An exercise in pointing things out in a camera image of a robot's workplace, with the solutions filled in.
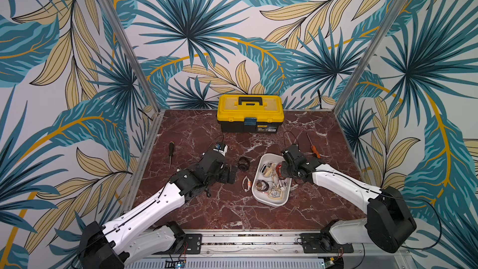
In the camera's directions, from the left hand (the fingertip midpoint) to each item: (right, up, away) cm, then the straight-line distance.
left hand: (225, 169), depth 77 cm
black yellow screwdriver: (-31, +5, +23) cm, 39 cm away
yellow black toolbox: (+11, +25, +19) cm, 33 cm away
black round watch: (+8, -1, +19) cm, 21 cm away
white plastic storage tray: (+22, -9, +12) cm, 27 cm away
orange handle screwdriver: (+46, +6, +24) cm, 53 cm away
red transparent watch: (+24, -3, +11) cm, 27 cm away
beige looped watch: (+22, -13, +9) cm, 28 cm away
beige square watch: (+20, -3, +15) cm, 25 cm away
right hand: (+28, -2, +11) cm, 30 cm away
